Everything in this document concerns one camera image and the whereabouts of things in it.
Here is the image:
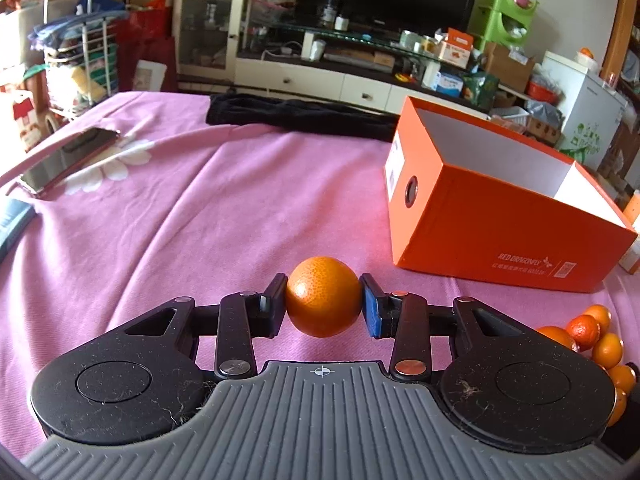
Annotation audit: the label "orange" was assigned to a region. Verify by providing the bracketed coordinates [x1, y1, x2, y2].
[606, 387, 627, 427]
[285, 256, 361, 338]
[591, 333, 624, 370]
[608, 364, 637, 396]
[584, 304, 612, 336]
[565, 314, 601, 352]
[537, 326, 579, 352]

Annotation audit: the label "orange in pile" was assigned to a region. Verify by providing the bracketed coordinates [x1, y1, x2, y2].
[606, 387, 627, 427]
[584, 304, 612, 336]
[591, 333, 624, 370]
[565, 314, 601, 352]
[537, 326, 579, 352]
[608, 364, 637, 396]

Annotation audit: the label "pink bed sheet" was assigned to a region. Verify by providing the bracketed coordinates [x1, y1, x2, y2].
[1, 92, 639, 456]

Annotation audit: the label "orange shoe box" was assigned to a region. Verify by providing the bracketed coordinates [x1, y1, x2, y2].
[384, 98, 637, 292]

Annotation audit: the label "blue book edge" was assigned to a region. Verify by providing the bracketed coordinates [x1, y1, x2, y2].
[0, 197, 36, 261]

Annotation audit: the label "smartphone with red case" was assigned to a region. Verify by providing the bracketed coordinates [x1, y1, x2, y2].
[17, 128, 120, 197]

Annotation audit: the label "black folded cloth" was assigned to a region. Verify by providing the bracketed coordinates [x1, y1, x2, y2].
[205, 92, 399, 143]

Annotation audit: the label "white small freezer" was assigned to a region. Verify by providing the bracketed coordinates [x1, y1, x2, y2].
[541, 51, 626, 170]

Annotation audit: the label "green snack bag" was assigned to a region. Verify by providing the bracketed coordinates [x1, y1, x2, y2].
[461, 72, 499, 112]

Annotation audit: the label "blue white tissue box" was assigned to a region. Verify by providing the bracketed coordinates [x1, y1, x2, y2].
[435, 72, 464, 98]

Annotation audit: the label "brown cardboard box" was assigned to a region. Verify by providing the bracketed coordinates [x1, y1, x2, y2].
[483, 42, 535, 93]

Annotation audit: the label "red paper bag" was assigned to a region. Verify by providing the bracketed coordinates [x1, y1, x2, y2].
[116, 0, 178, 92]

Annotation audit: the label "orange white medicine box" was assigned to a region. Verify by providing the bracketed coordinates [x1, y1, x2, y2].
[436, 28, 474, 70]

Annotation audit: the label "white TV stand cabinet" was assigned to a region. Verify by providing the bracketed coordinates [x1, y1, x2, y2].
[234, 24, 489, 115]

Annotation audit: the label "white glass door cabinet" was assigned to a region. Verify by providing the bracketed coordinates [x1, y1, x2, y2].
[171, 0, 244, 82]

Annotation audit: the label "green stacked plastic bins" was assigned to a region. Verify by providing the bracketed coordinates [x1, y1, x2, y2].
[468, 0, 539, 51]

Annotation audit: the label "white wire trolley rack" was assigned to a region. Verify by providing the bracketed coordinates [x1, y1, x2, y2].
[29, 0, 127, 120]

